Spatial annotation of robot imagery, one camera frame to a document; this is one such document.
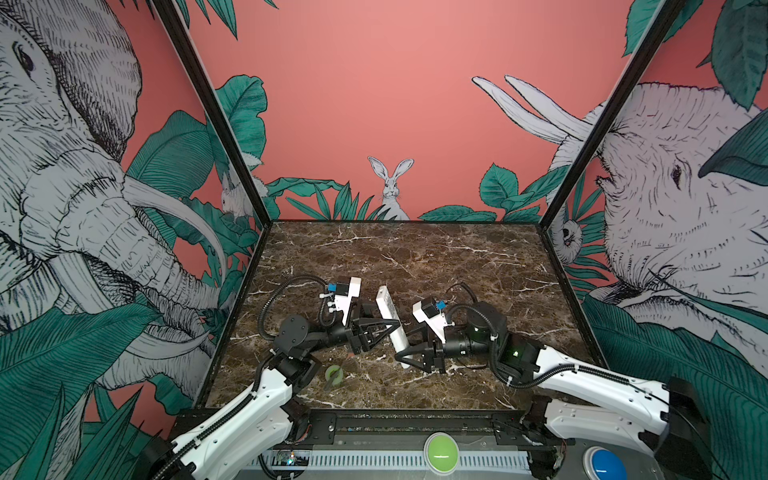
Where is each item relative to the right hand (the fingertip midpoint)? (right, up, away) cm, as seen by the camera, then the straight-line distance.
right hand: (398, 353), depth 61 cm
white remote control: (-2, +9, -4) cm, 10 cm away
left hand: (-1, +7, -3) cm, 8 cm away
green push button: (+10, -27, +10) cm, 31 cm away
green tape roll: (-19, -13, +23) cm, 32 cm away
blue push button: (+49, -29, +9) cm, 58 cm away
